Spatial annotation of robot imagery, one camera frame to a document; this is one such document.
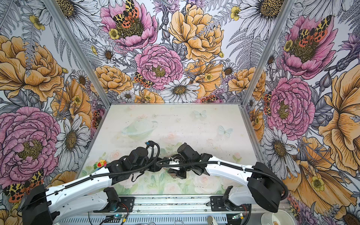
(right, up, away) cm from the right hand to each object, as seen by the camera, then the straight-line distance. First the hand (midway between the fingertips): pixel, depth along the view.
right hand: (172, 173), depth 77 cm
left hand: (-6, +4, +1) cm, 7 cm away
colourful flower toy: (-44, +2, +10) cm, 45 cm away
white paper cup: (+54, -19, -7) cm, 58 cm away
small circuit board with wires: (-29, -21, -4) cm, 37 cm away
